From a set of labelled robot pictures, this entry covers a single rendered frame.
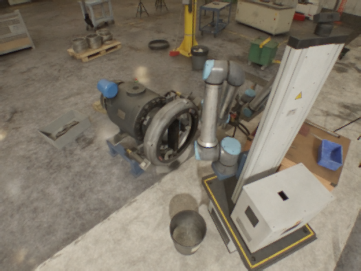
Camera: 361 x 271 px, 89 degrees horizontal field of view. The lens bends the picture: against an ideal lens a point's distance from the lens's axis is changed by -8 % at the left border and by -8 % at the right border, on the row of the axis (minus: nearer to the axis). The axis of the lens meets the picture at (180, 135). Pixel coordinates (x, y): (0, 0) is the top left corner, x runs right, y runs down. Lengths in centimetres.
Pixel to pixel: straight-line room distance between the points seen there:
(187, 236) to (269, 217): 87
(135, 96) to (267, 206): 158
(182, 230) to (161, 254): 30
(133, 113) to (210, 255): 156
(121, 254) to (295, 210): 155
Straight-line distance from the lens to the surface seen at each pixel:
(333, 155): 262
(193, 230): 203
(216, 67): 119
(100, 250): 224
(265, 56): 489
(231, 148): 146
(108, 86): 215
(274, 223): 141
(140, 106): 204
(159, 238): 215
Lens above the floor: 205
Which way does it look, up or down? 45 degrees down
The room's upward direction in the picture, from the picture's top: straight up
